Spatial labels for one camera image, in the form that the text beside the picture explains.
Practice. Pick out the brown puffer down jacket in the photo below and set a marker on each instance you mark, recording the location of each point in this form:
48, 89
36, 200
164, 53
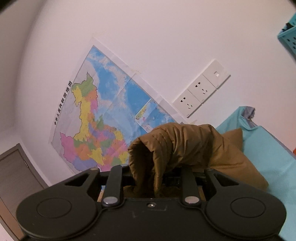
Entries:
155, 158

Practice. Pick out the white left power socket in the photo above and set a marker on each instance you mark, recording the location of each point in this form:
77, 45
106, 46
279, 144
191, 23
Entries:
186, 103

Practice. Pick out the white power socket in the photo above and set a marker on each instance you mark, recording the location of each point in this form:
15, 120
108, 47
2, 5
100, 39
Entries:
186, 103
201, 88

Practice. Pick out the white middle power socket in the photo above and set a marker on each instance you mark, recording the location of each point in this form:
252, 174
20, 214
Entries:
201, 88

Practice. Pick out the teal grey bed sheet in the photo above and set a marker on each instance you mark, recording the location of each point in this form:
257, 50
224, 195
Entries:
272, 159

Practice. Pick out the grey wooden door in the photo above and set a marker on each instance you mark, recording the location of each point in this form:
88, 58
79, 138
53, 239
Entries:
19, 179

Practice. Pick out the upper teal plastic basket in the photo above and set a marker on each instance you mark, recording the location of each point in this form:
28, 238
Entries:
287, 36

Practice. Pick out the colourful wall map poster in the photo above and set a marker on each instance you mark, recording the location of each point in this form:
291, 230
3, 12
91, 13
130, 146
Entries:
105, 106

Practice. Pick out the white network wall plate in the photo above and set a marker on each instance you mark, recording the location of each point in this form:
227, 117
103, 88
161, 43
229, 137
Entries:
216, 74

